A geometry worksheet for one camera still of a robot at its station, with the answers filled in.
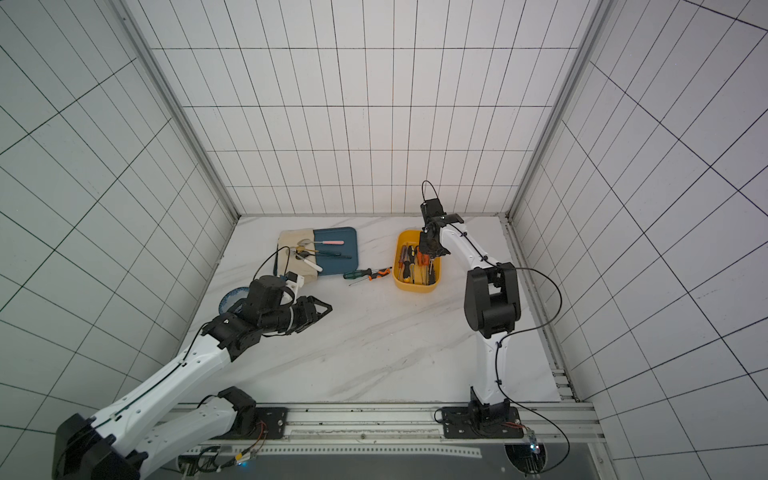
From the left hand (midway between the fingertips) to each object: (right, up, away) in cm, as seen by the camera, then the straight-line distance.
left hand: (323, 317), depth 76 cm
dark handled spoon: (-13, +15, +30) cm, 36 cm away
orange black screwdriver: (+31, +12, +27) cm, 43 cm away
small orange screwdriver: (+13, +8, +24) cm, 29 cm away
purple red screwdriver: (+22, +12, +28) cm, 37 cm away
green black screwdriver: (+5, +8, +24) cm, 26 cm away
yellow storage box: (+27, +21, +37) cm, 50 cm away
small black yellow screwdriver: (+26, +12, +28) cm, 40 cm away
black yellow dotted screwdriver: (+32, +9, +23) cm, 40 cm away
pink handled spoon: (-6, +19, +34) cm, 40 cm away
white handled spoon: (-11, +12, +27) cm, 31 cm away
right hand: (+28, +18, +22) cm, 40 cm away
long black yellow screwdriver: (+24, +11, +27) cm, 38 cm away
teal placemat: (-1, +11, +28) cm, 30 cm away
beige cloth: (-16, +11, +28) cm, 34 cm away
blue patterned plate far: (-33, +2, +16) cm, 36 cm away
